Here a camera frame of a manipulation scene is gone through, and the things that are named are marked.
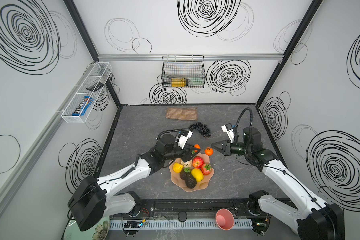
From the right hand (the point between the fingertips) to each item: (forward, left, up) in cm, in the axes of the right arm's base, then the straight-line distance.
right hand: (212, 145), depth 73 cm
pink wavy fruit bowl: (-13, +16, -17) cm, 27 cm away
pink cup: (-28, -6, -21) cm, 36 cm away
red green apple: (-6, +2, -13) cm, 15 cm away
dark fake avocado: (-14, +10, -13) cm, 21 cm away
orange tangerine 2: (-1, +7, 0) cm, 7 cm away
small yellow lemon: (-6, +17, -15) cm, 23 cm away
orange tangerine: (-2, +1, -2) cm, 3 cm away
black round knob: (-28, +14, -11) cm, 33 cm away
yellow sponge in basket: (+36, +18, +11) cm, 41 cm away
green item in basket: (+36, +7, +12) cm, 39 cm away
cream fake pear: (-5, +12, -12) cm, 18 cm away
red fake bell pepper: (-2, +6, -15) cm, 16 cm away
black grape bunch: (+23, +1, -18) cm, 30 cm away
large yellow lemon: (-9, +6, -15) cm, 19 cm away
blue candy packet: (+13, +63, +14) cm, 66 cm away
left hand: (-2, +6, -1) cm, 7 cm away
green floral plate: (-34, +52, -20) cm, 65 cm away
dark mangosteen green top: (-8, +14, -16) cm, 23 cm away
